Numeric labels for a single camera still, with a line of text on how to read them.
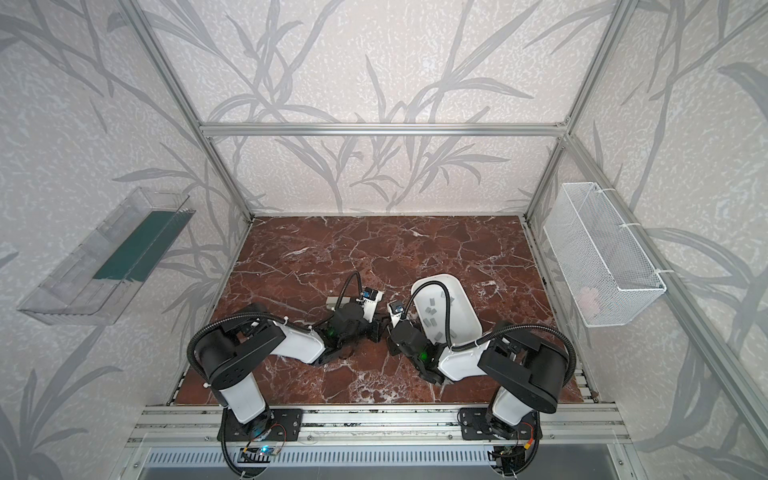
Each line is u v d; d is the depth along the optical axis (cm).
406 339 66
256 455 72
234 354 48
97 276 64
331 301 94
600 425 75
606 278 61
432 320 92
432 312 94
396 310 76
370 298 81
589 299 72
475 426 73
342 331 71
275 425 72
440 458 77
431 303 96
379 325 79
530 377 44
